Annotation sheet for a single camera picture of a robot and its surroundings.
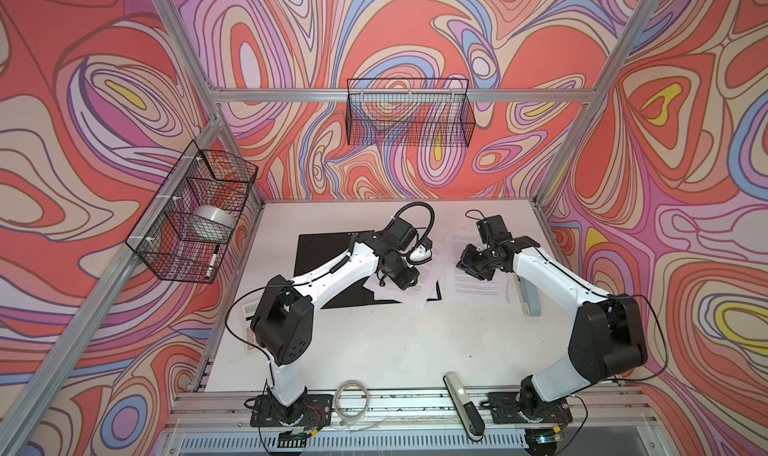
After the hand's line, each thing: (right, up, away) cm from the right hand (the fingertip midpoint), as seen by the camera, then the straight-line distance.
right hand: (461, 272), depth 88 cm
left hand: (-14, -1, -4) cm, 15 cm away
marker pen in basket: (-66, +5, -16) cm, 68 cm away
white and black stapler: (-3, -30, -19) cm, 36 cm away
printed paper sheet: (+2, -6, +7) cm, 10 cm away
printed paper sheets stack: (-13, -8, +2) cm, 15 cm away
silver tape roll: (-66, +16, -15) cm, 70 cm away
